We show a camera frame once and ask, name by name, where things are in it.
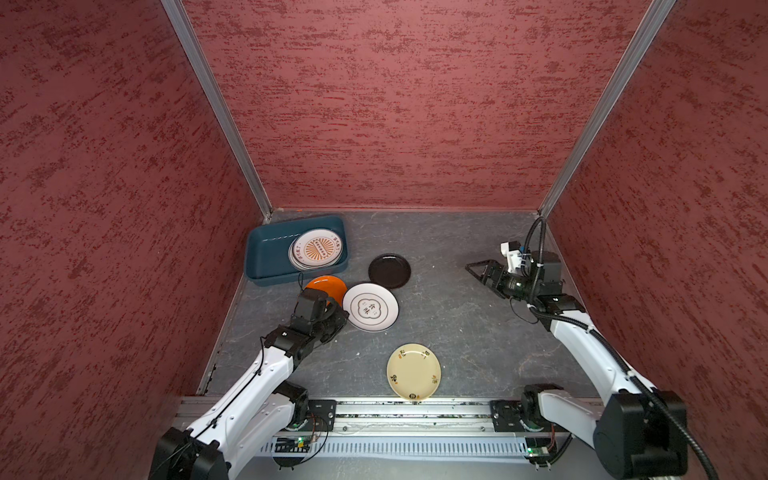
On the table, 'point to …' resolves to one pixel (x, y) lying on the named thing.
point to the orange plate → (333, 287)
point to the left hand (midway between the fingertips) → (351, 318)
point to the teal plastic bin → (268, 245)
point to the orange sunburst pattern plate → (314, 249)
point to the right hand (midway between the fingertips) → (470, 277)
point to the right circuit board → (538, 446)
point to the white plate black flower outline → (371, 306)
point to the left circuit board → (292, 445)
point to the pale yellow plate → (414, 371)
